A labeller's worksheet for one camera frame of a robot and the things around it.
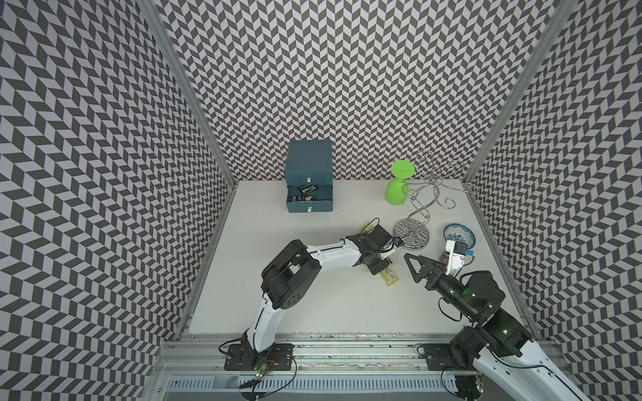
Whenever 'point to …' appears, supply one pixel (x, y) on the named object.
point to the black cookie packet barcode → (308, 188)
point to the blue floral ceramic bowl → (460, 233)
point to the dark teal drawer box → (308, 175)
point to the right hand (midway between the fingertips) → (409, 262)
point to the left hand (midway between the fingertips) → (379, 261)
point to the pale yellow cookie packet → (389, 277)
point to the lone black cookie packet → (303, 197)
